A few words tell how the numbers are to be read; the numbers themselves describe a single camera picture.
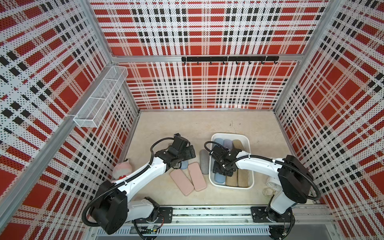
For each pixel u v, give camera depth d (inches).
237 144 37.7
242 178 32.4
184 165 34.8
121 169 32.9
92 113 35.0
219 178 31.6
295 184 17.1
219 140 39.5
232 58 35.0
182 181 32.5
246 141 37.7
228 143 38.6
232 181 32.3
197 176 33.2
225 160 25.1
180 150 25.4
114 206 15.7
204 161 35.2
